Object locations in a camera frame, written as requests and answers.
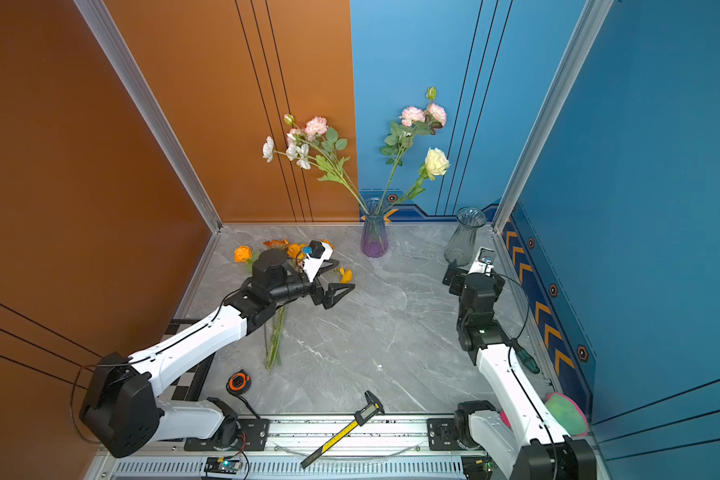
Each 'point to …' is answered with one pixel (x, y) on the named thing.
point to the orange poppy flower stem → (346, 275)
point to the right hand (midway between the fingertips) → (468, 264)
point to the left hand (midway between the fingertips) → (345, 271)
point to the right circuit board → (477, 467)
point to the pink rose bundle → (274, 350)
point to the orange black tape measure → (238, 382)
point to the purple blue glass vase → (374, 237)
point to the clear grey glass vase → (459, 244)
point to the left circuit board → (222, 465)
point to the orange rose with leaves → (242, 254)
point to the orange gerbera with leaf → (276, 243)
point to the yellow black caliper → (360, 418)
